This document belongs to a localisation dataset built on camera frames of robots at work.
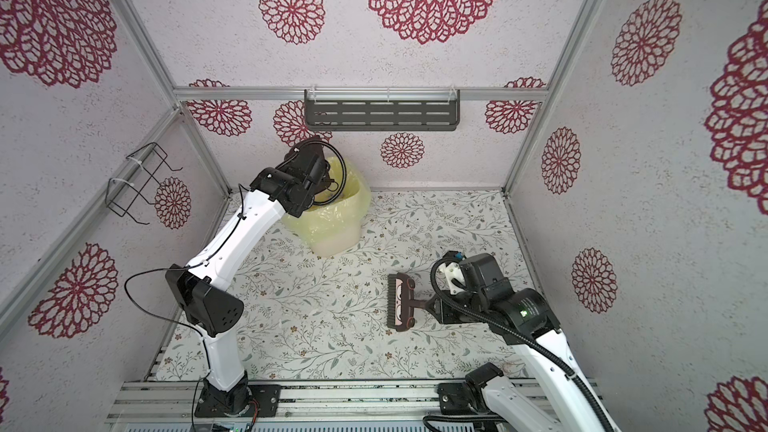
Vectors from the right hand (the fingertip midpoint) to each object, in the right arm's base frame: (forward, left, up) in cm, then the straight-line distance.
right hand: (430, 301), depth 67 cm
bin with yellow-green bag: (+22, +25, +1) cm, 33 cm away
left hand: (+25, +43, +11) cm, 50 cm away
